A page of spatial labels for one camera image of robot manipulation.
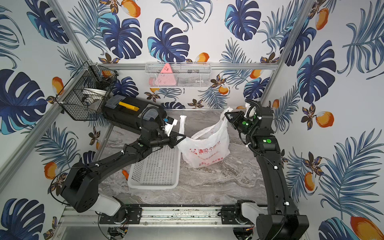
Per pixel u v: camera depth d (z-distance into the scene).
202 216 0.76
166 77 0.90
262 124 0.51
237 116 0.60
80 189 0.43
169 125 0.71
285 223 0.36
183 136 0.78
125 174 0.85
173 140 0.70
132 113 0.97
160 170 0.88
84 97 0.83
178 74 0.93
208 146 0.76
